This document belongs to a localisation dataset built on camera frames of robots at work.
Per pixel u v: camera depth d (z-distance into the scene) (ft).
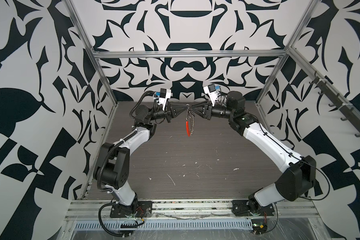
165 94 2.02
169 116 2.10
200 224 2.34
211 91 2.04
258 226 2.34
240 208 2.44
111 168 1.54
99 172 1.53
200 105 2.13
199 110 2.25
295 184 1.40
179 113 2.25
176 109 2.19
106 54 3.08
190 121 2.21
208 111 2.04
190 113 2.26
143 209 2.41
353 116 1.80
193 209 2.49
